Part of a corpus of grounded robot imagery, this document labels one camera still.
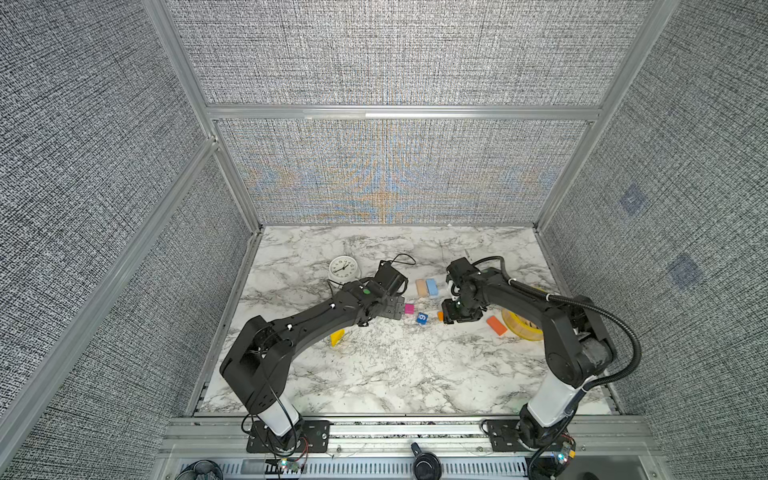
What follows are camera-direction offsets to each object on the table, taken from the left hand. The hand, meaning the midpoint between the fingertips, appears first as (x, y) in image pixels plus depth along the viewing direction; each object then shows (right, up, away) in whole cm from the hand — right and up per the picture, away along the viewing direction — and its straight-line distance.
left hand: (384, 303), depth 87 cm
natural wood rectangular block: (+13, +4, +15) cm, 20 cm away
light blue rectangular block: (+16, +3, +13) cm, 21 cm away
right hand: (+21, -5, +5) cm, 22 cm away
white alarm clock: (-14, +9, +14) cm, 22 cm away
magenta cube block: (+8, -3, +11) cm, 14 cm away
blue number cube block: (+12, -6, +6) cm, 14 cm away
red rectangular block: (+35, -8, +5) cm, 36 cm away
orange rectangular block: (+17, -4, 0) cm, 17 cm away
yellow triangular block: (-14, -10, +1) cm, 18 cm away
